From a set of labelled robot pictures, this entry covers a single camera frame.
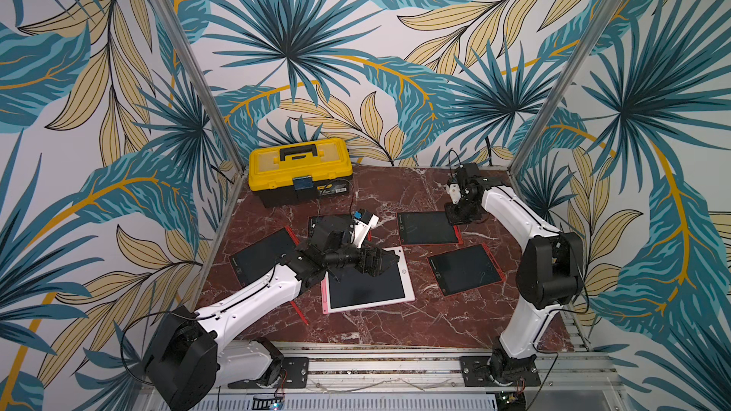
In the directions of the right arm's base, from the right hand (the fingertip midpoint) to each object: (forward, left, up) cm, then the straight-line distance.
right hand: (455, 218), depth 93 cm
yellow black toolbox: (+16, +56, +5) cm, 58 cm away
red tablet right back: (+6, +7, -14) cm, 16 cm away
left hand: (-18, +24, +9) cm, 32 cm away
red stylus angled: (-28, +47, -10) cm, 56 cm away
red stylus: (+1, -4, -12) cm, 13 cm away
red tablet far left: (-7, +65, -10) cm, 67 cm away
